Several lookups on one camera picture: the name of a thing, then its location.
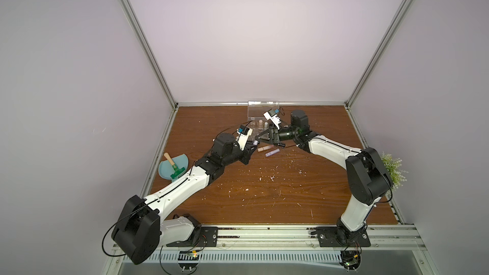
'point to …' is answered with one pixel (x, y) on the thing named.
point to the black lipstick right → (281, 144)
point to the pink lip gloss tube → (260, 123)
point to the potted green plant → (393, 167)
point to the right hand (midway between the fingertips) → (257, 135)
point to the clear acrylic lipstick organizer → (255, 109)
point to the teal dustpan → (165, 169)
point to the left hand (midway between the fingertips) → (257, 146)
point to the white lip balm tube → (265, 125)
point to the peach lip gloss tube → (265, 148)
